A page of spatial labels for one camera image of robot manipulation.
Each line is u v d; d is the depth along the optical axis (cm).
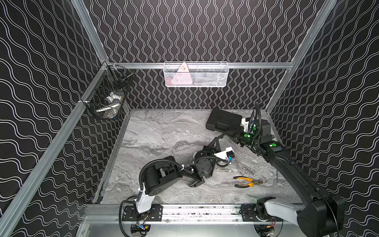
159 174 51
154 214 75
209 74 103
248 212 74
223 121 106
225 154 69
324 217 39
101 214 76
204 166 63
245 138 67
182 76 90
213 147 73
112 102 86
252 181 84
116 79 100
